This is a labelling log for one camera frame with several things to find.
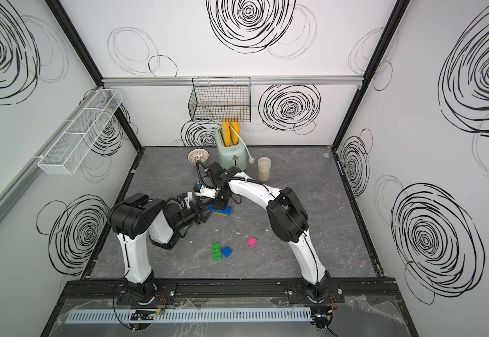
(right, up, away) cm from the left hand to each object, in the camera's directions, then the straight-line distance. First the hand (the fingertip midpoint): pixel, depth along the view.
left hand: (214, 204), depth 90 cm
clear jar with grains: (+22, +14, +12) cm, 29 cm away
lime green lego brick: (+3, -5, +1) cm, 6 cm away
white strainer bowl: (-12, +22, +22) cm, 34 cm away
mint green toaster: (+7, +21, +7) cm, 23 cm away
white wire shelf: (-49, +21, -18) cm, 56 cm away
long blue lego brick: (+6, -3, -1) cm, 7 cm away
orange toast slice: (+9, +36, +9) cm, 38 cm away
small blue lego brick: (+6, -17, -8) cm, 20 cm away
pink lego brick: (+16, -14, -5) cm, 22 cm away
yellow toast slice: (+4, +33, +10) cm, 35 cm away
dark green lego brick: (+2, -17, -7) cm, 19 cm away
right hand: (+1, +1, +1) cm, 2 cm away
